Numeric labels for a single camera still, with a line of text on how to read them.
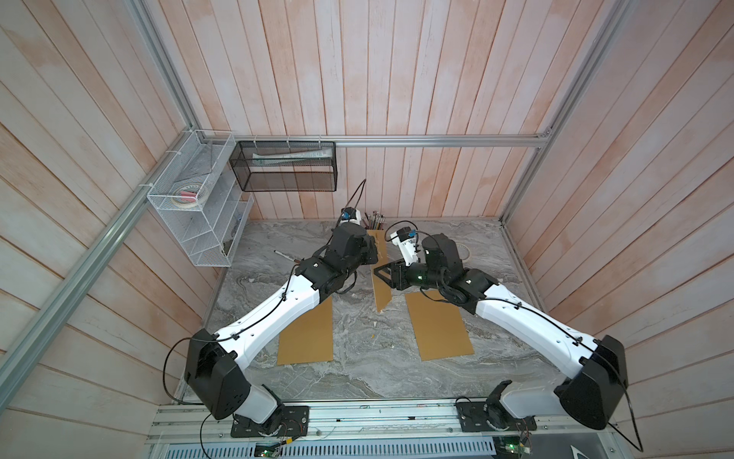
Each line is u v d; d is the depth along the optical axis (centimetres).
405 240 66
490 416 66
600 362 40
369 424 75
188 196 73
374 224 98
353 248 58
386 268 70
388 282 68
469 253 110
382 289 69
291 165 104
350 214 66
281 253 110
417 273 65
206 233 78
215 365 40
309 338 89
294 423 73
